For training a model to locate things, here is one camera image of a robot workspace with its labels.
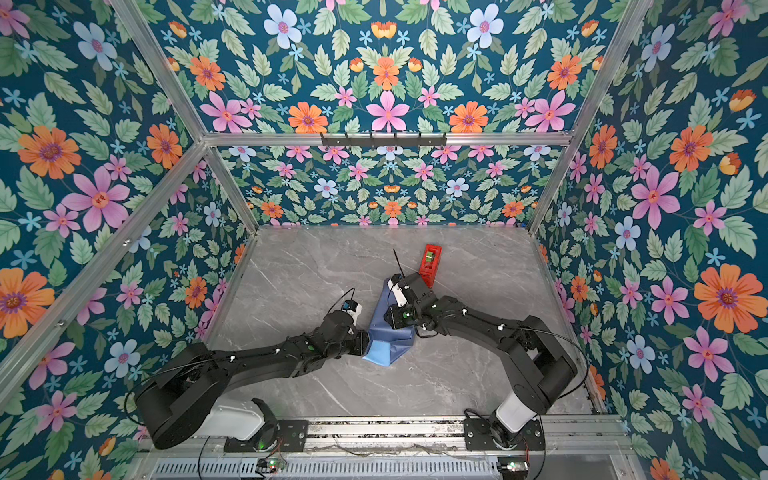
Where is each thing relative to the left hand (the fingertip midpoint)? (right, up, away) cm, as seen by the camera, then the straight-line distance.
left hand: (376, 333), depth 85 cm
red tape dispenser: (+17, +20, +16) cm, 31 cm away
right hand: (+3, +5, +2) cm, 6 cm away
